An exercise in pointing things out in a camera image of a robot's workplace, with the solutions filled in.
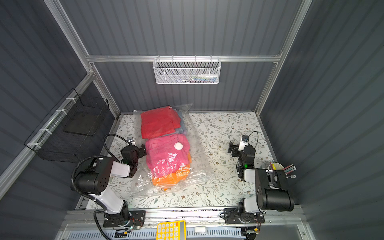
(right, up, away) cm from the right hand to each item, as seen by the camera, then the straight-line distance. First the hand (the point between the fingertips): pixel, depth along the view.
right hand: (241, 142), depth 90 cm
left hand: (-66, -3, +5) cm, 67 cm away
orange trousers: (-37, -17, -8) cm, 41 cm away
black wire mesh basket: (-91, +4, -19) cm, 93 cm away
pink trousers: (-45, -7, -3) cm, 46 cm away
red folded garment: (-53, +13, +12) cm, 56 cm away
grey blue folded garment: (-37, +8, +12) cm, 40 cm away
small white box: (-26, -38, -22) cm, 51 cm away
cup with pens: (+17, -12, -10) cm, 23 cm away
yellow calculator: (-39, -39, -21) cm, 59 cm away
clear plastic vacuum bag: (-57, -22, -9) cm, 62 cm away
